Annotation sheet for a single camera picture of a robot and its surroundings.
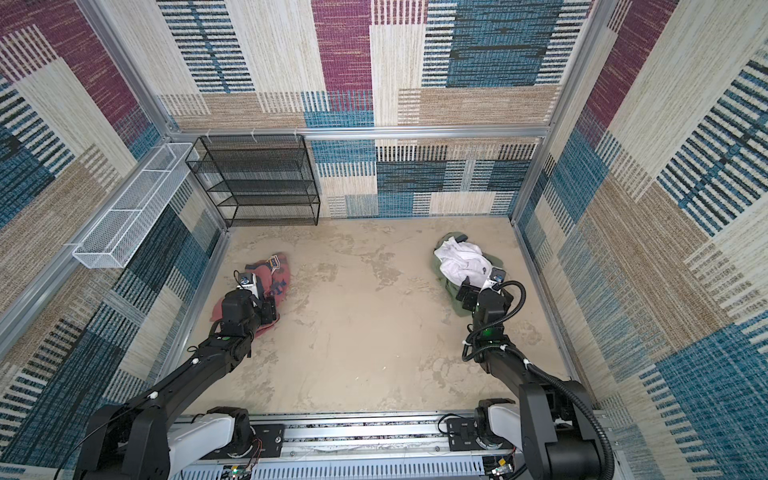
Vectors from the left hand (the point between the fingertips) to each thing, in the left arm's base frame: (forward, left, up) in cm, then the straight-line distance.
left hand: (257, 293), depth 87 cm
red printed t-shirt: (+9, -1, -4) cm, 10 cm away
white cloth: (+14, -62, -3) cm, 64 cm away
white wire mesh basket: (+3, +26, +22) cm, 35 cm away
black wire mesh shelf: (+43, +9, +7) cm, 45 cm away
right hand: (+1, -65, +1) cm, 65 cm away
